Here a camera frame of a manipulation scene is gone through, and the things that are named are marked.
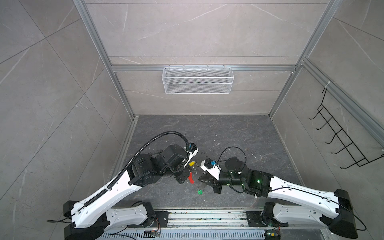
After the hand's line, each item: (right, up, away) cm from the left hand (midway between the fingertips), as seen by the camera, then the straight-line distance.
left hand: (190, 164), depth 63 cm
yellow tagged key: (+1, +1, -1) cm, 1 cm away
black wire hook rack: (+70, +3, -2) cm, 70 cm away
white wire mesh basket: (+4, +48, +38) cm, 61 cm away
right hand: (+4, -7, +4) cm, 9 cm away
